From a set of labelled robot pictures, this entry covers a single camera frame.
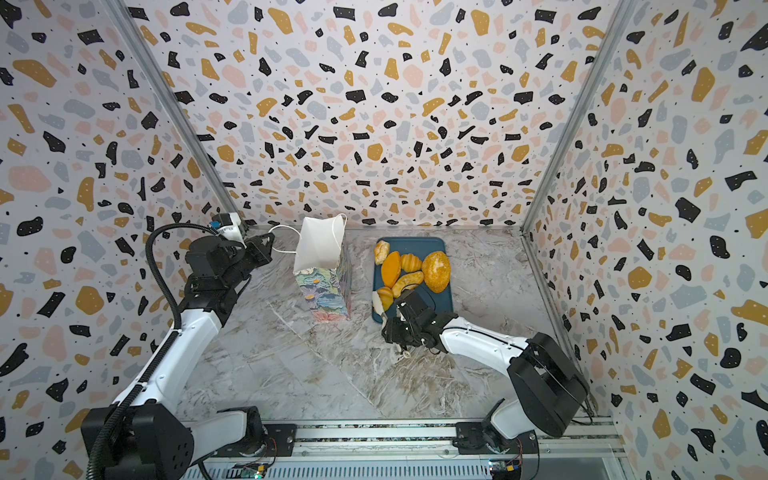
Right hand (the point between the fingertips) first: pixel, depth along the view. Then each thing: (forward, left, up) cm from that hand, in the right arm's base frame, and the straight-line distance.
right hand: (382, 329), depth 84 cm
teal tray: (+39, -12, -10) cm, 42 cm away
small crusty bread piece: (+30, +2, -2) cm, 31 cm away
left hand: (+15, +27, +25) cm, 40 cm away
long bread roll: (+21, -8, -5) cm, 23 cm away
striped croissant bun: (+13, 0, -4) cm, 13 cm away
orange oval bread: (+24, -1, -5) cm, 25 cm away
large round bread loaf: (+24, -17, -5) cm, 30 cm away
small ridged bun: (+28, -8, -6) cm, 30 cm away
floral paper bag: (+8, +15, +17) cm, 24 cm away
